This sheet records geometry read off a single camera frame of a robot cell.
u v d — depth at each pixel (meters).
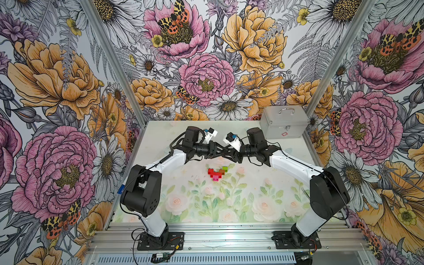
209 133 0.81
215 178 0.92
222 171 0.96
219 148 0.81
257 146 0.69
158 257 0.73
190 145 0.72
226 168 0.97
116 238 0.83
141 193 0.46
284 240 0.73
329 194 0.46
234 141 0.73
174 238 0.75
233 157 0.76
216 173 0.94
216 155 0.77
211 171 0.96
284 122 1.03
